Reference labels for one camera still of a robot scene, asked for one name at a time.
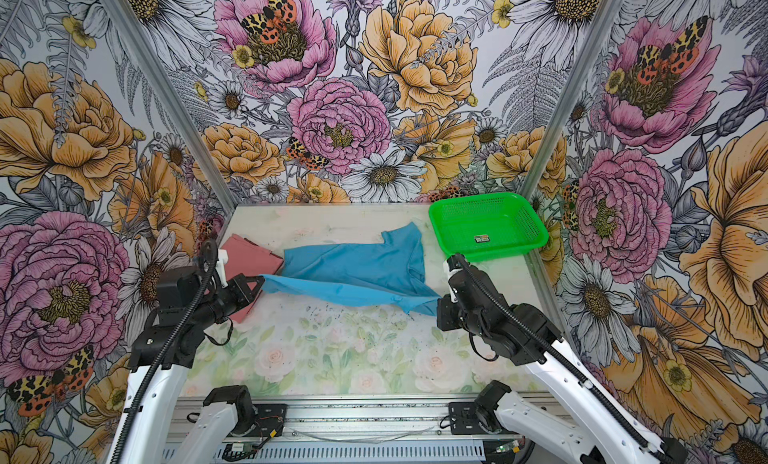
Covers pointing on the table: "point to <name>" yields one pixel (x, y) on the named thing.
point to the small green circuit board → (513, 446)
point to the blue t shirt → (363, 274)
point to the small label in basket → (482, 238)
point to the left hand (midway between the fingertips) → (265, 288)
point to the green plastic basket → (489, 226)
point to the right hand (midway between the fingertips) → (443, 313)
